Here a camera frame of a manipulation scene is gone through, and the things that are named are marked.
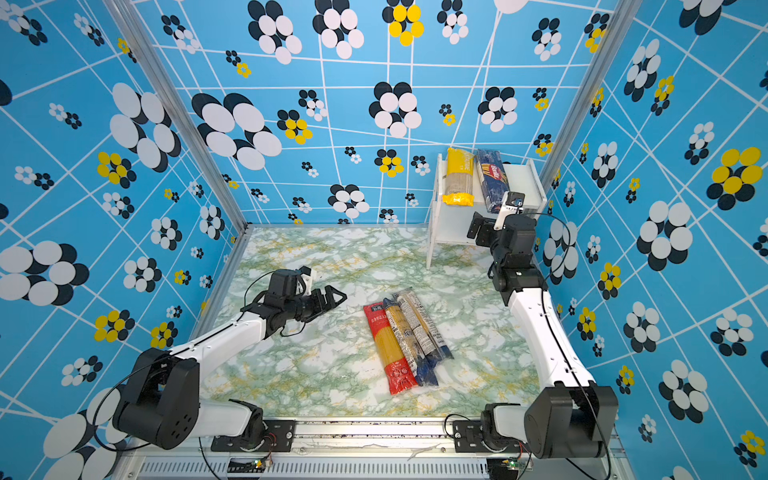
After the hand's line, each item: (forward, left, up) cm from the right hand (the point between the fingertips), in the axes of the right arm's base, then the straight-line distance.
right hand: (496, 215), depth 77 cm
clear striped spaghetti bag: (-17, +18, -30) cm, 39 cm away
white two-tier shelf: (+18, +7, -20) cm, 27 cm away
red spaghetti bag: (-30, +25, -30) cm, 50 cm away
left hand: (-12, +43, -22) cm, 50 cm away
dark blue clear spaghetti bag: (-29, +19, -29) cm, 45 cm away
